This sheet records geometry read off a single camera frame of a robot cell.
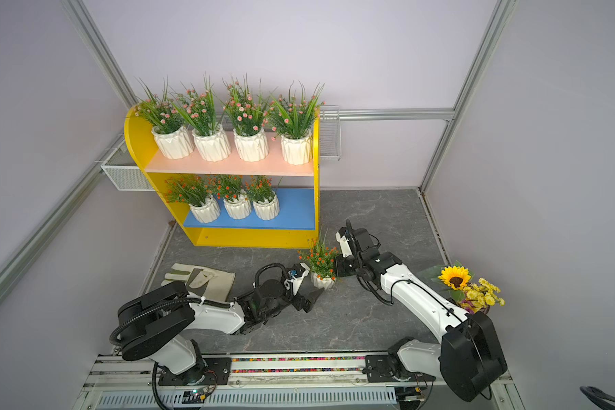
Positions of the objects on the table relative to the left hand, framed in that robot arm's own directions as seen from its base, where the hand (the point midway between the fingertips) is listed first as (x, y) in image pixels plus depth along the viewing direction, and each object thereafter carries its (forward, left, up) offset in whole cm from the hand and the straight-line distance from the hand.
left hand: (313, 281), depth 82 cm
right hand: (+5, -7, +3) cm, 9 cm away
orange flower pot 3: (+25, +15, +16) cm, 33 cm away
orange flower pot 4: (+1, -2, +12) cm, 12 cm away
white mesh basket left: (+29, +57, +25) cm, 69 cm away
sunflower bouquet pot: (-14, -39, +17) cm, 45 cm away
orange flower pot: (+25, +36, +19) cm, 48 cm away
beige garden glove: (+5, +37, -8) cm, 38 cm away
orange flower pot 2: (+24, +25, +20) cm, 40 cm away
